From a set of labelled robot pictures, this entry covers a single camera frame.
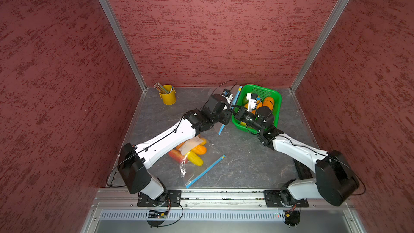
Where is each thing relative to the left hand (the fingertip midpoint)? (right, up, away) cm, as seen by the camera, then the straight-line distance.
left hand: (226, 113), depth 76 cm
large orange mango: (-24, -17, +5) cm, 30 cm away
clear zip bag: (+4, +11, -1) cm, 11 cm away
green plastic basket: (+28, +13, +34) cm, 46 cm away
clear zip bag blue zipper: (-17, -29, -1) cm, 33 cm away
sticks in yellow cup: (-40, +14, +25) cm, 49 cm away
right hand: (+1, +2, +2) cm, 3 cm away
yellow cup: (-37, +8, +31) cm, 48 cm away
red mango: (-26, -23, +6) cm, 35 cm away
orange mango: (-13, -20, +7) cm, 25 cm away
